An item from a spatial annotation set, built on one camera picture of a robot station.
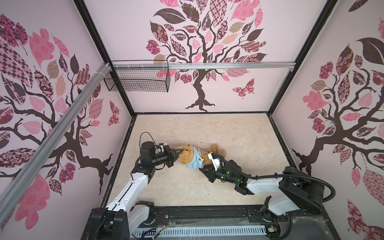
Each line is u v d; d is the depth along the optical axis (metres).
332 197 0.43
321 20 0.73
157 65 0.91
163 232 0.70
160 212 0.76
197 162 0.76
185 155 0.74
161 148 0.74
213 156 0.71
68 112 0.61
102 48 0.81
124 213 0.42
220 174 0.71
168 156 0.70
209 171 0.72
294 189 0.44
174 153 0.73
